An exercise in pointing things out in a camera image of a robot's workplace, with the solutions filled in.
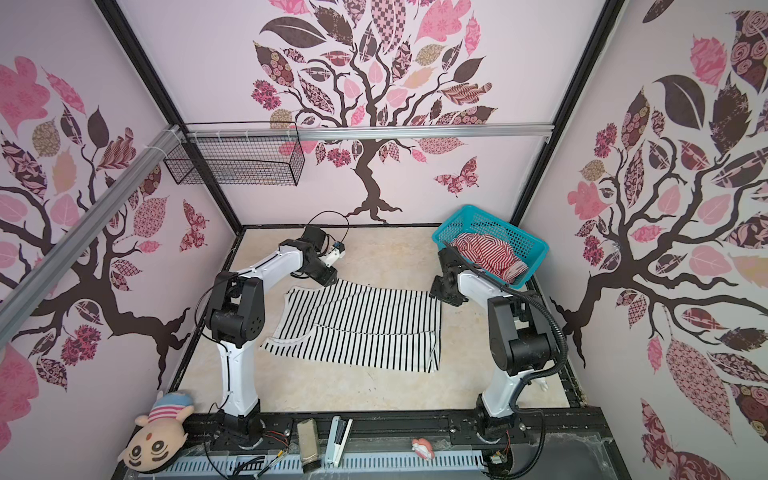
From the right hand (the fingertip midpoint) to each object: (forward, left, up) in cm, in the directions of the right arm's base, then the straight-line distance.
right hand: (440, 291), depth 97 cm
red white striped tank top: (+15, -22, -1) cm, 26 cm away
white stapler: (-41, +30, -1) cm, 51 cm away
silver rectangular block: (-42, +37, 0) cm, 56 cm away
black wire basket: (+34, +56, +31) cm, 72 cm away
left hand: (+5, +38, 0) cm, 38 cm away
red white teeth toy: (-44, +9, +2) cm, 45 cm away
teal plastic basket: (+30, -18, +2) cm, 35 cm away
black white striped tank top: (-10, +29, -3) cm, 31 cm away
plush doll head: (-41, +71, +4) cm, 82 cm away
